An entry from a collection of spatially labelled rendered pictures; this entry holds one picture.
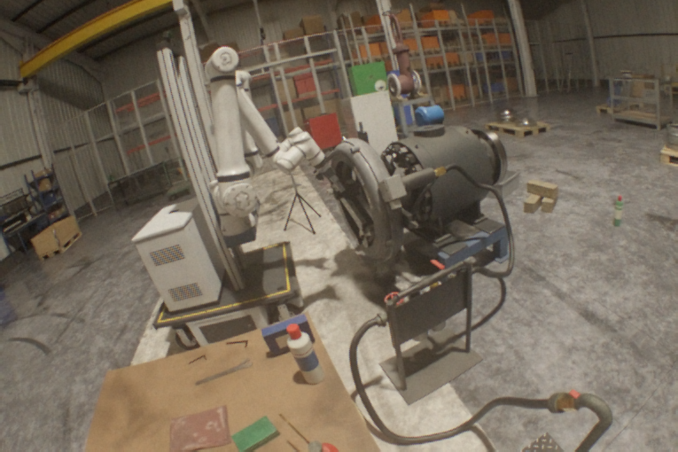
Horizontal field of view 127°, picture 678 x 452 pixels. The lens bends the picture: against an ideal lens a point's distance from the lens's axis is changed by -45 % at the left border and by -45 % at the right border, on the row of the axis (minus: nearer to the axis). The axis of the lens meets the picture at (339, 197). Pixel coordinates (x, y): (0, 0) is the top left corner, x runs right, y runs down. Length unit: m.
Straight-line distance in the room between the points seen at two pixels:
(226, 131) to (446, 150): 1.23
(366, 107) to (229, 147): 4.45
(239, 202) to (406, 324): 0.84
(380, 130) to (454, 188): 3.98
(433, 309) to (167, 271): 1.37
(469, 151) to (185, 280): 1.83
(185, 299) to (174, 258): 0.27
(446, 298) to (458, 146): 1.00
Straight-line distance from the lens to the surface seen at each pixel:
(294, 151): 1.47
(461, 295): 1.32
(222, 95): 1.34
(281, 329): 1.04
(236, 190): 1.31
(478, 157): 1.97
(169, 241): 1.71
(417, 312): 1.20
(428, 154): 1.79
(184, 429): 1.07
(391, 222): 1.53
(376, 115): 5.66
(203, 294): 1.82
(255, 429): 0.94
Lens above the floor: 1.24
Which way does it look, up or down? 19 degrees down
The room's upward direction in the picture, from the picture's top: 14 degrees counter-clockwise
